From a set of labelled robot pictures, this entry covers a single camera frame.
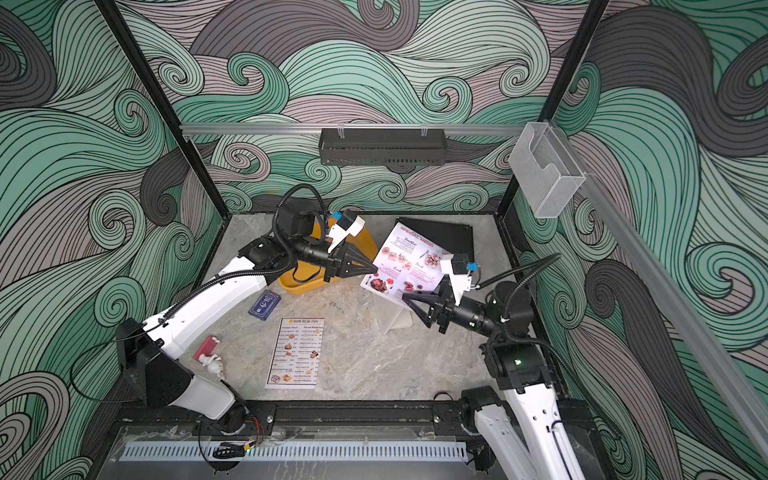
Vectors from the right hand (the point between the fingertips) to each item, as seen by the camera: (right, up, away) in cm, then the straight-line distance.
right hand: (408, 293), depth 60 cm
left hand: (-7, +5, +1) cm, 9 cm away
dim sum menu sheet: (-30, -24, +23) cm, 45 cm away
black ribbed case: (+21, +12, +46) cm, 52 cm away
